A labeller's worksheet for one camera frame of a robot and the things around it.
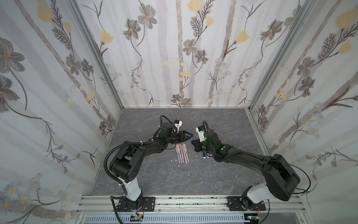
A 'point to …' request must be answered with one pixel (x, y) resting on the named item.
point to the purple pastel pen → (181, 152)
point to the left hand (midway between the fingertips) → (192, 135)
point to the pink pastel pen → (178, 150)
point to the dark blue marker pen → (191, 139)
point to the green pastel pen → (184, 153)
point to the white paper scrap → (171, 160)
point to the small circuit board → (136, 219)
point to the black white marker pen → (204, 157)
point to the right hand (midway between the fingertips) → (193, 140)
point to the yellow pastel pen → (176, 149)
